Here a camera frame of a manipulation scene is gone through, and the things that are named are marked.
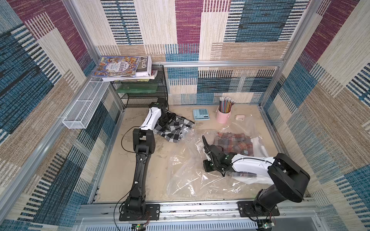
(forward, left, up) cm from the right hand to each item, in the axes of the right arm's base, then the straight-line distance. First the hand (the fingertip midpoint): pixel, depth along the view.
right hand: (204, 167), depth 89 cm
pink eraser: (+37, -30, +2) cm, 48 cm away
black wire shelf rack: (+52, +56, +10) cm, 77 cm away
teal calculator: (+41, -1, +3) cm, 41 cm away
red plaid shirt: (+14, -21, +4) cm, 26 cm away
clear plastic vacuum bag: (-6, +11, +5) cm, 14 cm away
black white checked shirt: (+24, +19, +4) cm, 31 cm away
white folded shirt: (+9, -35, +4) cm, 36 cm away
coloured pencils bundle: (+39, -17, +15) cm, 45 cm away
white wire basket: (+16, +61, +35) cm, 73 cm away
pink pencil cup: (+34, -15, +7) cm, 38 cm away
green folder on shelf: (+42, +42, +28) cm, 66 cm away
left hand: (+32, +20, +3) cm, 38 cm away
